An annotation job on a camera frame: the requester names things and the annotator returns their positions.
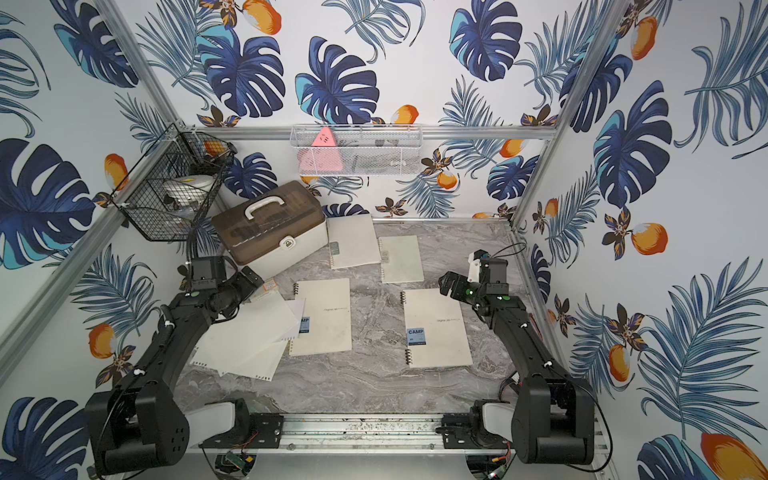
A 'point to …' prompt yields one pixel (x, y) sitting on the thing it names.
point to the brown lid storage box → (274, 231)
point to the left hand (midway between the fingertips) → (249, 281)
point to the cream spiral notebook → (351, 241)
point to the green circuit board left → (236, 460)
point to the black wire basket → (179, 152)
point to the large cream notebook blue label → (326, 319)
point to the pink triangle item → (323, 156)
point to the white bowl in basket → (189, 191)
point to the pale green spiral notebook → (400, 260)
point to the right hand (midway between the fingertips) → (456, 282)
